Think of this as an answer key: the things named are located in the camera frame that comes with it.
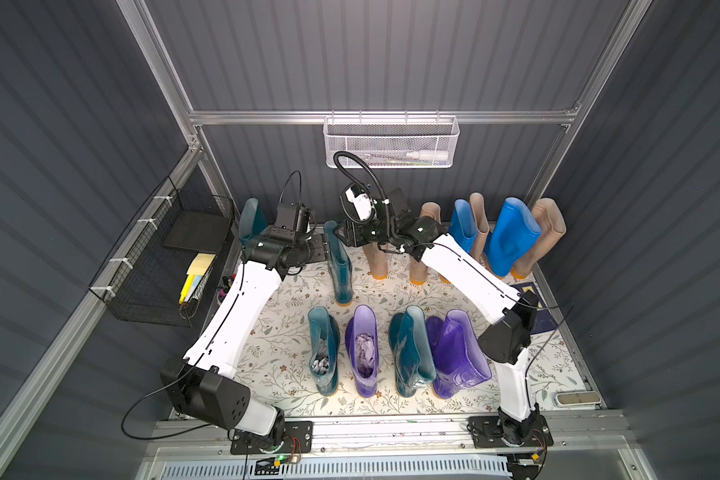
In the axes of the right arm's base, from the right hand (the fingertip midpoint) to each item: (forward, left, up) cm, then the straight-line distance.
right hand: (344, 226), depth 75 cm
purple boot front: (-23, -4, -16) cm, 28 cm away
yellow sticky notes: (-10, +37, -6) cm, 38 cm away
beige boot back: (+5, -9, -21) cm, 23 cm away
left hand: (-4, +6, -4) cm, 8 cm away
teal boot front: (-27, +3, -7) cm, 28 cm away
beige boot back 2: (+6, -40, -15) cm, 43 cm away
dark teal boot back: (-6, +1, -7) cm, 10 cm away
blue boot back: (+7, -33, -7) cm, 35 cm away
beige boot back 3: (+11, -59, -7) cm, 61 cm away
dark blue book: (-10, -60, -31) cm, 68 cm away
